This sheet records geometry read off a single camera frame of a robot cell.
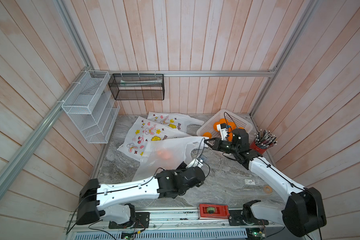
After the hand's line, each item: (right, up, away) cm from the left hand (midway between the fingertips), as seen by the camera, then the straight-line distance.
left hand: (191, 166), depth 71 cm
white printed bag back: (-7, +24, +43) cm, 50 cm away
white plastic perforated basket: (+30, +30, +39) cm, 57 cm away
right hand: (+8, +12, +8) cm, 17 cm away
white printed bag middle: (-38, +15, +35) cm, 54 cm away
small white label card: (+35, -12, +13) cm, 40 cm away
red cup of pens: (+44, +12, +15) cm, 48 cm away
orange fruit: (-14, +3, +19) cm, 24 cm away
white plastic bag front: (-2, +8, +8) cm, 11 cm away
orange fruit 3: (+14, +15, +29) cm, 35 cm away
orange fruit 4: (+33, +21, +34) cm, 52 cm away
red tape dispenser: (+11, -22, 0) cm, 25 cm away
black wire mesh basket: (-35, +48, +31) cm, 67 cm away
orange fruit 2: (+28, +25, +42) cm, 56 cm away
